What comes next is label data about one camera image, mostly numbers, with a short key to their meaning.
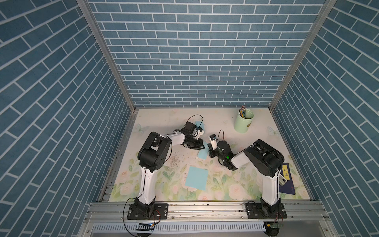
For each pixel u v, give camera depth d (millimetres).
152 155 556
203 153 943
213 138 865
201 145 937
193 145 886
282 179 824
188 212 753
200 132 937
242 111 978
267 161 530
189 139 886
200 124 932
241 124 988
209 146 893
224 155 788
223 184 825
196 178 853
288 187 820
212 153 889
